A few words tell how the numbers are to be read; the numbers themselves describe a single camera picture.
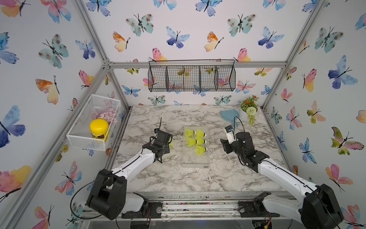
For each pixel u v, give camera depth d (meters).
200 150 0.91
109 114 0.69
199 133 1.01
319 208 0.42
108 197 0.41
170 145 0.99
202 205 0.76
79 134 0.65
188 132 1.00
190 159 0.93
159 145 0.67
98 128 0.63
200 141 0.97
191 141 0.96
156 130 0.78
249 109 1.00
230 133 0.71
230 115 1.17
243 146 0.63
